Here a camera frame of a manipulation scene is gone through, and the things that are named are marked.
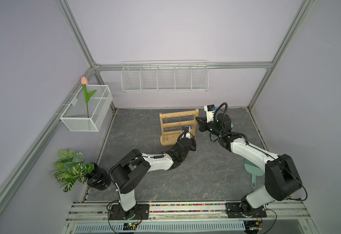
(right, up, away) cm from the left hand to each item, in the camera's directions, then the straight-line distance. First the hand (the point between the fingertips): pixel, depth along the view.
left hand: (194, 137), depth 87 cm
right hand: (0, +12, -3) cm, 13 cm away
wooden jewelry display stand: (-14, +8, +1) cm, 16 cm away
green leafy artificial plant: (-56, -11, -26) cm, 62 cm away
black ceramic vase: (-51, -20, -12) cm, 57 cm away
